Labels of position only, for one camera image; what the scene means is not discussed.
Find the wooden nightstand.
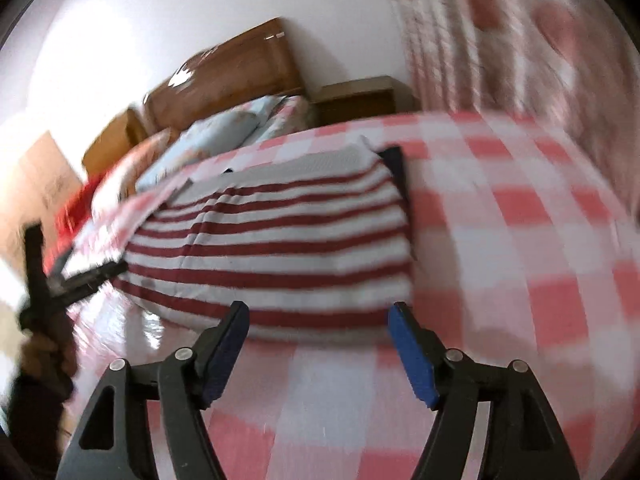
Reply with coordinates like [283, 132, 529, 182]
[314, 76, 419, 126]

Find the person's left hand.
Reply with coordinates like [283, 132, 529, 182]
[21, 311, 78, 402]

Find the red blanket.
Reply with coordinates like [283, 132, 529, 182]
[43, 171, 107, 274]

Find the dark wooden headboard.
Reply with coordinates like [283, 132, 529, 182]
[141, 18, 306, 133]

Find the floral pink curtain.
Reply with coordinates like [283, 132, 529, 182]
[390, 0, 639, 208]

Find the red grey striped sweater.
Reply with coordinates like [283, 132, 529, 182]
[113, 142, 413, 337]

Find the orange floral pillow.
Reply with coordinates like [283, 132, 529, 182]
[91, 128, 180, 220]

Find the light blue floral pillow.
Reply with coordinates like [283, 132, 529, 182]
[136, 96, 284, 193]

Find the pink floral bed sheet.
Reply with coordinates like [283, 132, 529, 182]
[246, 96, 317, 145]

